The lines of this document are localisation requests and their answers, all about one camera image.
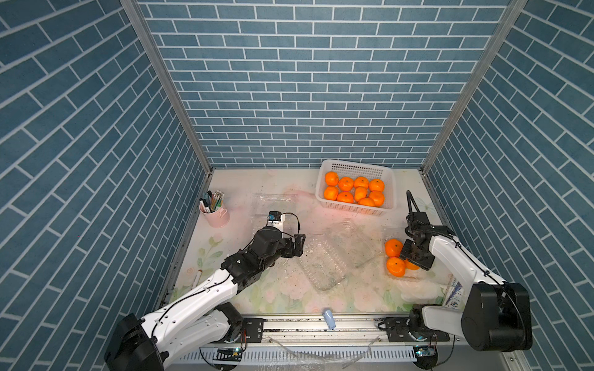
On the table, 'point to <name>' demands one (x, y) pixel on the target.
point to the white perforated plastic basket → (353, 169)
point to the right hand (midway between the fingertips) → (412, 259)
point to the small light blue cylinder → (328, 315)
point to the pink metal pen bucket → (219, 218)
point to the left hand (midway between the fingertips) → (300, 238)
